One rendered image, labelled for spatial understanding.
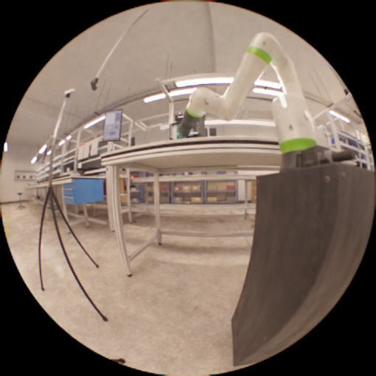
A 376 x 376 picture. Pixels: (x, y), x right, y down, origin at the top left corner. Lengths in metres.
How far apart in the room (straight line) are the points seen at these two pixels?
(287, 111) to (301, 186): 0.23
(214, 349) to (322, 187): 0.78
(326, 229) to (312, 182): 0.07
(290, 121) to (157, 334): 1.05
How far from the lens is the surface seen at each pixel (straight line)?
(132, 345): 0.85
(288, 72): 0.73
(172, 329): 0.85
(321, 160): 0.33
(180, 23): 3.17
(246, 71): 0.62
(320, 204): 0.21
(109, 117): 2.14
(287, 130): 0.39
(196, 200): 4.45
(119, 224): 0.98
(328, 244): 0.21
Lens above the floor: 0.78
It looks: 2 degrees down
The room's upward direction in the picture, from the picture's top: 1 degrees counter-clockwise
